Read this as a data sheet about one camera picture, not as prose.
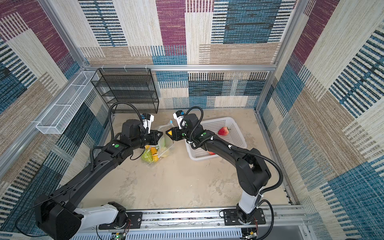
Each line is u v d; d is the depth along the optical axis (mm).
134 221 733
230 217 733
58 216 372
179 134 732
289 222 732
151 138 671
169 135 781
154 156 914
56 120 711
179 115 743
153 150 922
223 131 1022
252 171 460
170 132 781
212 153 929
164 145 877
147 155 912
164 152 787
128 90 1110
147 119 676
